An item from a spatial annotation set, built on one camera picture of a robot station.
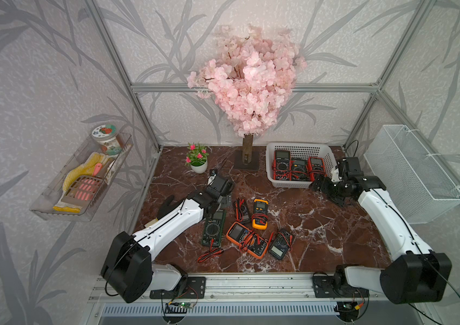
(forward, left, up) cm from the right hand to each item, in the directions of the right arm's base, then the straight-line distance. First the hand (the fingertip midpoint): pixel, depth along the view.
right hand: (316, 189), depth 82 cm
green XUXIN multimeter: (+20, +1, -13) cm, 24 cm away
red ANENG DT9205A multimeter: (+20, +10, -9) cm, 24 cm away
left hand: (0, +41, -4) cm, 41 cm away
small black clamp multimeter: (-3, +31, -13) cm, 34 cm away
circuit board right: (-39, -7, -18) cm, 44 cm away
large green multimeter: (-11, +43, -14) cm, 47 cm away
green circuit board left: (-38, +54, -18) cm, 69 cm away
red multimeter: (+22, -8, -11) cm, 26 cm away
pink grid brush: (-13, +79, +19) cm, 82 cm away
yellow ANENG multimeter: (-6, +23, -13) cm, 27 cm away
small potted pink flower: (+21, +53, -4) cm, 57 cm away
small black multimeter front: (-17, +15, -12) cm, 26 cm away
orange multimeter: (-15, +29, -13) cm, 35 cm away
